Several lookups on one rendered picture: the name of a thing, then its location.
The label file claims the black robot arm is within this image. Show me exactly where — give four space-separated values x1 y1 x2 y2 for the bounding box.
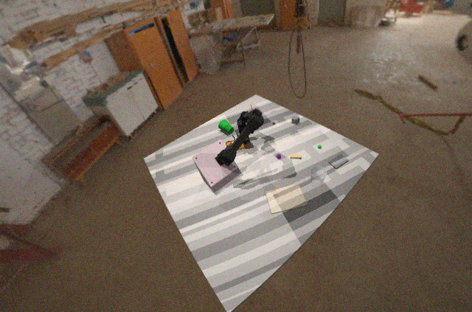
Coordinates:
215 108 264 166

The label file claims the green cylinder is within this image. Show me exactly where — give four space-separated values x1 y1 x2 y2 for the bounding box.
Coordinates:
218 119 234 134

